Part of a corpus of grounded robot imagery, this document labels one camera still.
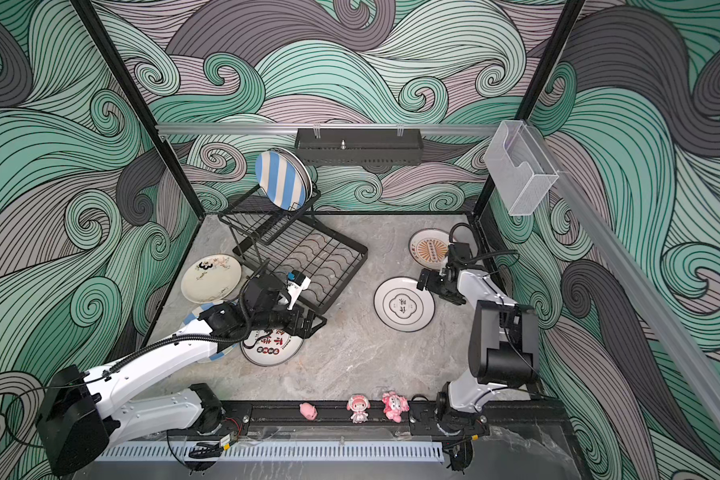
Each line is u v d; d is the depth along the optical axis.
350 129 0.93
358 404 0.73
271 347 0.85
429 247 1.10
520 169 0.79
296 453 0.76
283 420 0.75
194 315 0.92
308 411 0.73
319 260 1.04
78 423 0.38
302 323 0.68
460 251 0.75
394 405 0.73
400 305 0.93
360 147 0.97
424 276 0.86
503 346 0.45
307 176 0.86
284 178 0.88
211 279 1.00
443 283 0.71
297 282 0.69
